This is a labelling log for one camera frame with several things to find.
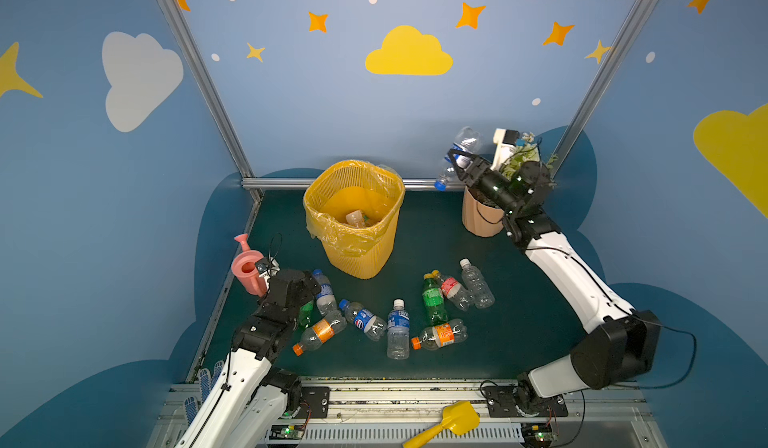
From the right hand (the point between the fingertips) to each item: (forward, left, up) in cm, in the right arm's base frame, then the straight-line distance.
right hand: (456, 151), depth 68 cm
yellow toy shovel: (-47, -4, -44) cm, 65 cm away
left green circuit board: (-53, +38, -44) cm, 79 cm away
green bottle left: (-24, +39, -41) cm, 62 cm away
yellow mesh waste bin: (-10, +23, -37) cm, 44 cm away
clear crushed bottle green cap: (+4, +26, -31) cm, 41 cm away
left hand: (-21, +38, -27) cm, 51 cm away
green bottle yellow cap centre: (-19, +2, -40) cm, 44 cm away
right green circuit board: (-49, -24, -46) cm, 72 cm away
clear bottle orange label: (-29, 0, -40) cm, 49 cm away
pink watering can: (-16, +57, -30) cm, 66 cm away
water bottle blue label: (-28, +12, -41) cm, 51 cm away
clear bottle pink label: (-14, -6, -44) cm, 46 cm away
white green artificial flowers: (+22, -27, -16) cm, 38 cm away
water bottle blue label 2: (-20, +34, -40) cm, 56 cm away
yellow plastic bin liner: (+12, +30, -32) cm, 46 cm away
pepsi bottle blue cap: (-25, +24, -39) cm, 52 cm away
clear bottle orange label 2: (-30, +33, -40) cm, 60 cm away
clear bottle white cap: (-12, -12, -41) cm, 44 cm away
